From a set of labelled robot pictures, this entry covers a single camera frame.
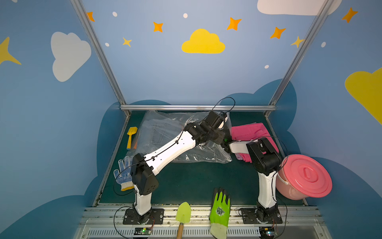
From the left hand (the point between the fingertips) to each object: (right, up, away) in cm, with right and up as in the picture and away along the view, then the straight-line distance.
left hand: (225, 134), depth 76 cm
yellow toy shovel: (-61, +1, +32) cm, 69 cm away
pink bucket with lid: (+35, -20, -6) cm, 41 cm away
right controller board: (+20, -48, -4) cm, 52 cm away
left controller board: (-41, -47, -5) cm, 63 cm away
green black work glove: (-3, -41, -1) cm, 41 cm away
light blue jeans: (-42, 0, +23) cm, 48 cm away
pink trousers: (+25, 0, +29) cm, 38 cm away
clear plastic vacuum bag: (-7, -12, +10) cm, 17 cm away
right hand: (-12, -5, +20) cm, 24 cm away
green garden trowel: (-22, -42, 0) cm, 48 cm away
